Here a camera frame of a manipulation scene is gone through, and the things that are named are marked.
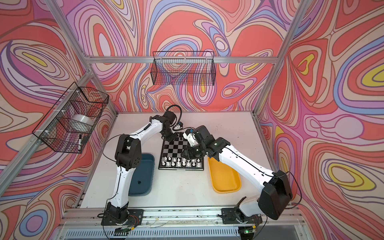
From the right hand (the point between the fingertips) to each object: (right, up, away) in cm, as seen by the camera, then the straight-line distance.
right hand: (184, 158), depth 75 cm
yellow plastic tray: (+23, -15, +11) cm, 29 cm away
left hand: (-9, +9, +26) cm, 29 cm away
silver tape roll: (-50, +20, -2) cm, 54 cm away
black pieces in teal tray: (-27, -16, +9) cm, 32 cm away
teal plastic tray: (-25, -16, +9) cm, 31 cm away
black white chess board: (-10, -3, +17) cm, 20 cm away
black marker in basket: (-51, +8, -3) cm, 52 cm away
